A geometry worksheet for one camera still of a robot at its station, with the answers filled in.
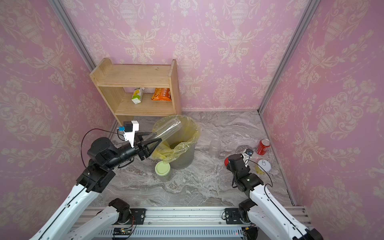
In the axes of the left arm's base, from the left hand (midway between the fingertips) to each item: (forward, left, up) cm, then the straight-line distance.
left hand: (159, 138), depth 60 cm
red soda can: (+14, -55, -26) cm, 63 cm away
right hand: (+5, -37, -27) cm, 46 cm away
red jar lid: (+8, -34, -36) cm, 50 cm away
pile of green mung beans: (+4, -4, -12) cm, 13 cm away
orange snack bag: (+42, +7, -11) cm, 44 cm away
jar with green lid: (-4, +2, -24) cm, 24 cm away
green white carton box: (+41, +23, -11) cm, 48 cm away
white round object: (+4, -55, -30) cm, 63 cm away
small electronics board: (-27, +21, -40) cm, 53 cm away
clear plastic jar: (+12, -26, -27) cm, 39 cm away
